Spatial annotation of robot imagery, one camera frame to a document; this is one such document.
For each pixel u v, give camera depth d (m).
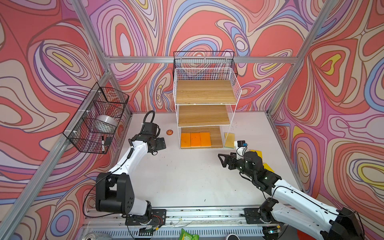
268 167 0.89
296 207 0.49
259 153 0.95
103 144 0.72
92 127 0.71
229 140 1.04
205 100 0.70
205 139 1.02
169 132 1.08
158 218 0.72
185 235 0.68
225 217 0.75
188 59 0.88
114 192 0.42
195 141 1.00
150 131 0.68
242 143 0.69
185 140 1.00
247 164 0.61
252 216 0.73
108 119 0.74
